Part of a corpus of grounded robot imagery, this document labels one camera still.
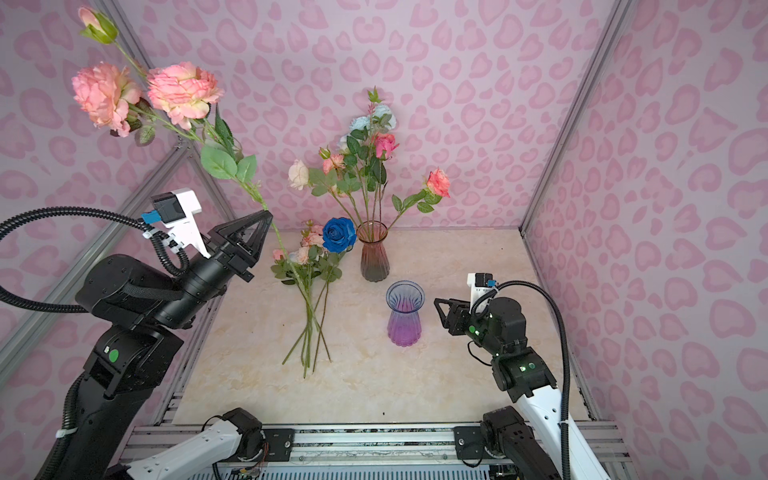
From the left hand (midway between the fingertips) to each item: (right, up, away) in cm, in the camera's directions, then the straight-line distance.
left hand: (267, 210), depth 45 cm
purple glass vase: (+22, -19, +37) cm, 47 cm away
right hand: (+30, -18, +26) cm, 44 cm away
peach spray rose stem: (-10, -2, +61) cm, 61 cm away
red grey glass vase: (+12, -9, +53) cm, 56 cm away
